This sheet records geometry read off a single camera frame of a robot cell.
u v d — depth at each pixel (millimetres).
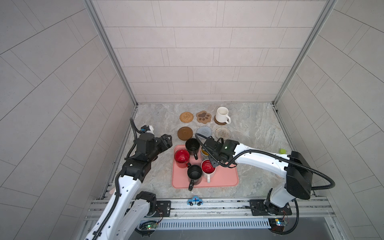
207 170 769
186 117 1082
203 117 1082
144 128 640
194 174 807
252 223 680
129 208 553
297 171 422
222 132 991
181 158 867
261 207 709
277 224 679
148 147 557
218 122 1045
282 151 907
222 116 996
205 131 996
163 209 706
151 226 645
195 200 722
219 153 565
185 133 996
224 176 794
